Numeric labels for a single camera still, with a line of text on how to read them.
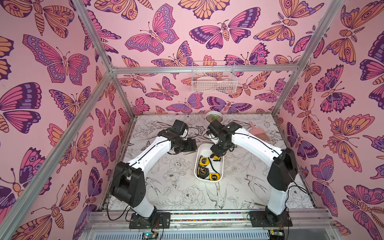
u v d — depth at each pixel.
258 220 0.73
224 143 0.71
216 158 0.95
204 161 0.92
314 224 0.73
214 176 0.85
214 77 0.94
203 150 0.99
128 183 0.44
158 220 0.73
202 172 0.87
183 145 0.73
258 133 1.09
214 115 1.04
